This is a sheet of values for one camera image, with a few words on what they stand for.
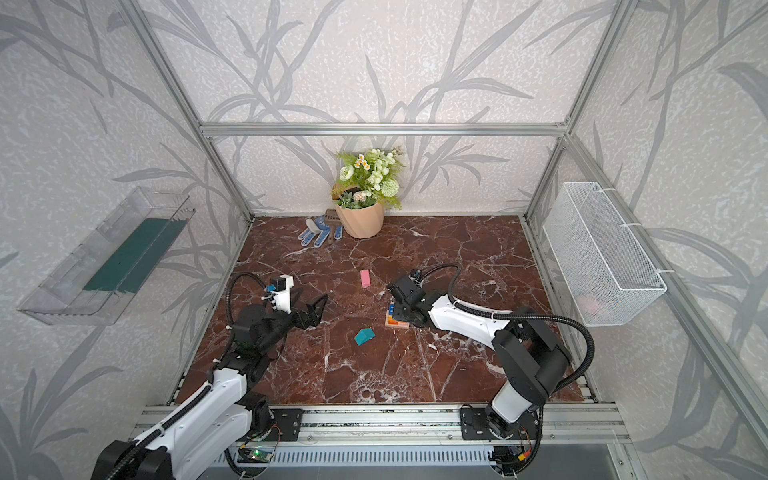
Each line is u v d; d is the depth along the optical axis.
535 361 0.44
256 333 0.63
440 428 0.74
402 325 0.90
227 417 0.59
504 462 0.71
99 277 0.65
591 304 0.73
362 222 1.05
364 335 0.87
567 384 0.48
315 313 0.74
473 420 0.74
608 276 0.61
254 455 0.71
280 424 0.73
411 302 0.68
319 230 1.15
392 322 0.89
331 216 1.16
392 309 0.81
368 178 0.93
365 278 1.02
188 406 0.49
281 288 0.70
